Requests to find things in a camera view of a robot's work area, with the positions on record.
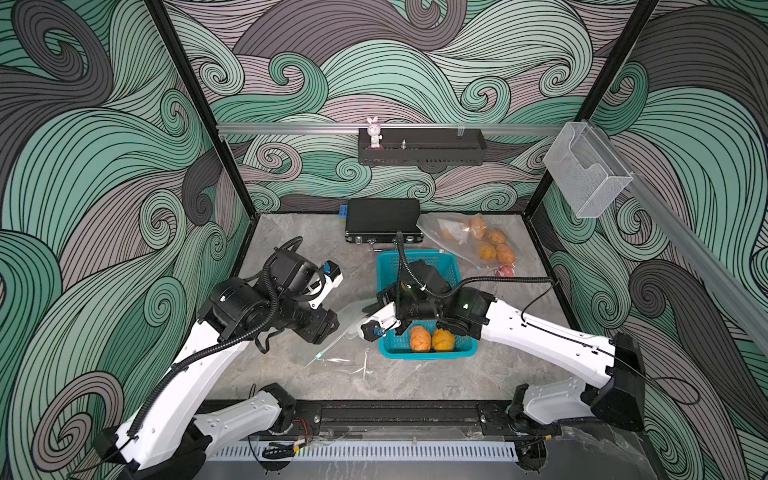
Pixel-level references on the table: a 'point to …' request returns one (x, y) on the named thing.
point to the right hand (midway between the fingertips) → (363, 302)
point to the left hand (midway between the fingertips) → (326, 315)
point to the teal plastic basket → (398, 346)
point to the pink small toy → (505, 271)
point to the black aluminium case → (378, 221)
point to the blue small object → (343, 214)
